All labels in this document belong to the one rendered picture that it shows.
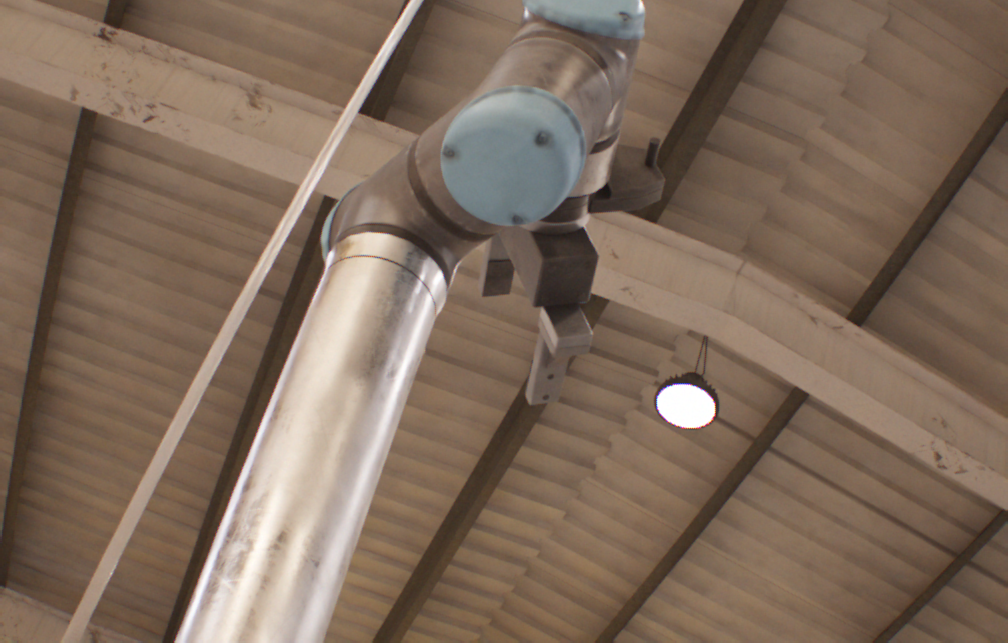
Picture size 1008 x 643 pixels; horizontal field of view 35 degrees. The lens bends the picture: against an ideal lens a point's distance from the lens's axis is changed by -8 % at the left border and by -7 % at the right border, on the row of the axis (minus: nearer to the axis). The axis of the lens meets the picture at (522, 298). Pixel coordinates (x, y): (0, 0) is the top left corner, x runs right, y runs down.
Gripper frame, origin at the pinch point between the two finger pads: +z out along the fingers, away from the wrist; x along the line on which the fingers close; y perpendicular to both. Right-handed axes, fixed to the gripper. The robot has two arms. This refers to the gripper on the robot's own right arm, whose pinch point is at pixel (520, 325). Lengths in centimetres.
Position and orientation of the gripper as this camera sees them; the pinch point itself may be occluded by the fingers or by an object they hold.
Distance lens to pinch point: 145.5
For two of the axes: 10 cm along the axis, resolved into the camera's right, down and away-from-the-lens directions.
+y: -9.4, 1.0, -3.3
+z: -1.5, 7.4, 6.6
